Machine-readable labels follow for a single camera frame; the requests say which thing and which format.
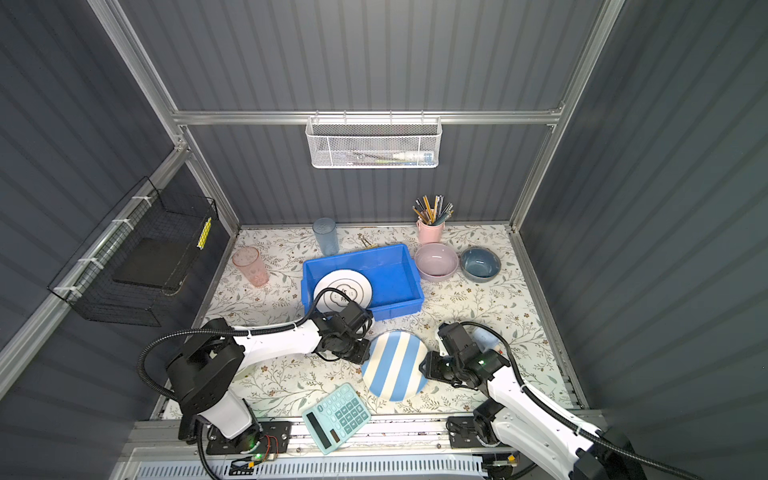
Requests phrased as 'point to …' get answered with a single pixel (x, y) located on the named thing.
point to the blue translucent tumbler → (326, 233)
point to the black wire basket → (148, 212)
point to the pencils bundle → (435, 215)
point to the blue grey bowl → (479, 264)
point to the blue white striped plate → (392, 372)
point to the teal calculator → (336, 417)
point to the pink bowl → (436, 261)
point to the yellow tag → (201, 243)
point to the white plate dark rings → (356, 287)
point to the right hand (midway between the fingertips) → (427, 370)
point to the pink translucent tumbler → (249, 261)
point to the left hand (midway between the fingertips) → (370, 357)
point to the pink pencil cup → (429, 234)
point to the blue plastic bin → (394, 275)
